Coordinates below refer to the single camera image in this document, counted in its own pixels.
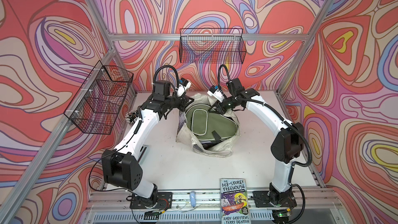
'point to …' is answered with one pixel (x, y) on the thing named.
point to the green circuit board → (152, 215)
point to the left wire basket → (100, 99)
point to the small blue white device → (193, 198)
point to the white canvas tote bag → (184, 135)
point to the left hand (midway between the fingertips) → (194, 99)
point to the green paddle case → (203, 124)
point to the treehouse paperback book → (234, 202)
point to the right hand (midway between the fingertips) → (212, 113)
